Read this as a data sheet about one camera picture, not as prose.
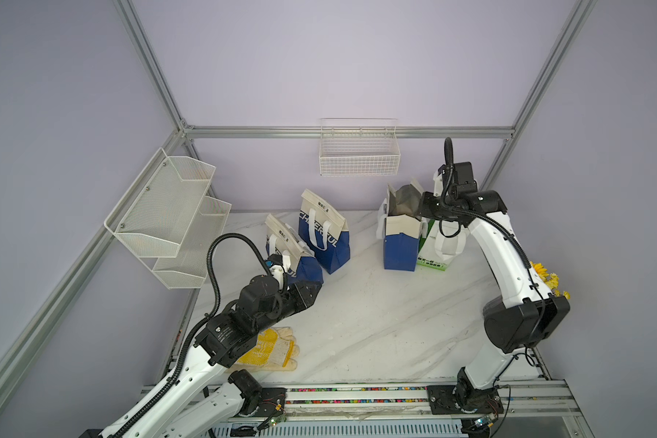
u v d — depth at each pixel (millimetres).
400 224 825
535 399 754
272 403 727
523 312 434
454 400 731
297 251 776
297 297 581
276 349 814
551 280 702
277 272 729
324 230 868
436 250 853
